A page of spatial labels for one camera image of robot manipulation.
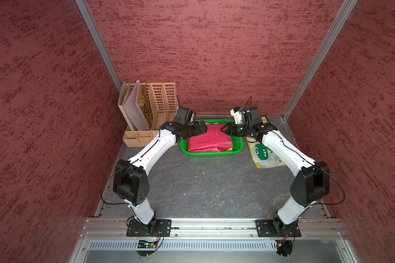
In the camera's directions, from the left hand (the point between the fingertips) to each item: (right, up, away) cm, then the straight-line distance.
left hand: (199, 132), depth 85 cm
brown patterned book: (-35, +18, +18) cm, 43 cm away
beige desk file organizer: (-27, +23, +30) cm, 46 cm away
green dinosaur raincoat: (+37, -15, +9) cm, 41 cm away
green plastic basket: (+23, -7, +12) cm, 27 cm away
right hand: (+12, 0, -1) cm, 12 cm away
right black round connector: (+38, -51, -15) cm, 65 cm away
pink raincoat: (+8, -5, +8) cm, 12 cm away
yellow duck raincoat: (+19, -11, +14) cm, 26 cm away
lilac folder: (-39, +14, +7) cm, 42 cm away
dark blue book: (+47, +9, +33) cm, 58 cm away
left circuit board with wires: (-25, -50, -13) cm, 58 cm away
